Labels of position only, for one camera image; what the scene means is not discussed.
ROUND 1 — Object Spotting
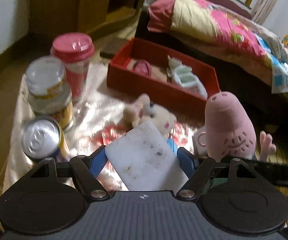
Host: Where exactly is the pink pig plush toy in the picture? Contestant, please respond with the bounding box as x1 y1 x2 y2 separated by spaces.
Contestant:
192 92 277 162

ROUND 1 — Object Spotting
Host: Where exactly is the bed with maroon headboard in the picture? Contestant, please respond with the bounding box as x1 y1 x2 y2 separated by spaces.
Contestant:
135 0 288 136

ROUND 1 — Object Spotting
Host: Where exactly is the pink rolled sock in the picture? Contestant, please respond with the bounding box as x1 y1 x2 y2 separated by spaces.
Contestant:
132 60 152 76

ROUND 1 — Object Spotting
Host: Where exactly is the mint green fuzzy sock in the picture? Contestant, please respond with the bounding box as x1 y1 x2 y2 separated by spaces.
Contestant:
167 56 208 100

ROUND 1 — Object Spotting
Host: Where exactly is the white sponge block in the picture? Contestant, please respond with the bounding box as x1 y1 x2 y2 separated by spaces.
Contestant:
105 121 188 193

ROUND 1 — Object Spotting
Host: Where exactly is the clear glass jar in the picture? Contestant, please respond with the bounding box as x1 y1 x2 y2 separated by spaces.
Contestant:
25 55 73 129

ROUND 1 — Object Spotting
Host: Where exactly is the cream bunny plush toy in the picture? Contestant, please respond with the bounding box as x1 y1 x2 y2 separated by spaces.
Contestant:
123 94 177 139

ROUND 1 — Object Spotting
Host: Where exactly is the pink lidded cup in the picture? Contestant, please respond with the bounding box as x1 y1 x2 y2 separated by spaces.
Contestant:
51 33 95 102

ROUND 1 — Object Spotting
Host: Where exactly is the red storage box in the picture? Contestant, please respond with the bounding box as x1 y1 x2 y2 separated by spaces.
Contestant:
107 38 220 120

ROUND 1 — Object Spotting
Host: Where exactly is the silver top drink can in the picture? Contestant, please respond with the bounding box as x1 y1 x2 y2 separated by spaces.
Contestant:
20 115 71 163

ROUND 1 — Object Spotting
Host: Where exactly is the pink floral quilt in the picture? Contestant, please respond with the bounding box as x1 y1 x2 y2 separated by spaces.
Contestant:
148 0 288 98

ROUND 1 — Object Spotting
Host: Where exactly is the wooden tv cabinet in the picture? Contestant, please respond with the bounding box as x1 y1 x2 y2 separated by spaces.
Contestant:
29 0 144 40

